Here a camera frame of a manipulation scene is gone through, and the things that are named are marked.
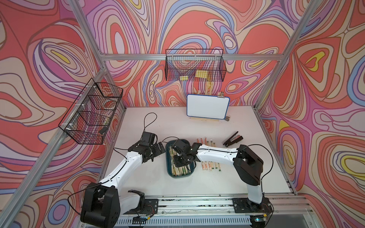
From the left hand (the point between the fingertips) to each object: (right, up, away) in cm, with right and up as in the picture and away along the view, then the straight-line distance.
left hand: (159, 151), depth 86 cm
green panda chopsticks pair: (+34, +2, +11) cm, 35 cm away
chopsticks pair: (+31, -10, +2) cm, 33 cm away
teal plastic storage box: (+5, -7, +1) cm, 9 cm away
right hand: (+11, -9, -1) cm, 15 cm away
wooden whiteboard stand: (+32, +38, +7) cm, 50 cm away
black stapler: (+51, +6, +12) cm, 53 cm away
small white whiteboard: (+34, +29, +13) cm, 46 cm away
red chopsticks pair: (+29, -9, +2) cm, 31 cm away
